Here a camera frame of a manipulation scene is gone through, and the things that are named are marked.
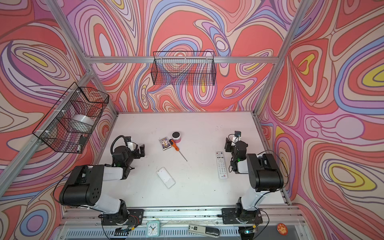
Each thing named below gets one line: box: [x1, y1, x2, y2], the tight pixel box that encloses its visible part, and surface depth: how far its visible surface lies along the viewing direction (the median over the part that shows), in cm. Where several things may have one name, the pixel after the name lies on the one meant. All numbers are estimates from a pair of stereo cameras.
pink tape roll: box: [171, 131, 182, 144], surface depth 101 cm
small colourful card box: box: [158, 136, 172, 151], surface depth 101 cm
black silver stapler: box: [188, 224, 220, 238], surface depth 69 cm
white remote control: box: [215, 151, 228, 179], surface depth 91 cm
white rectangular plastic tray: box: [156, 167, 176, 189], surface depth 88 cm
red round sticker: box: [276, 222, 289, 236], surface depth 72 cm
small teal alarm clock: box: [146, 220, 161, 238], surface depth 70 cm
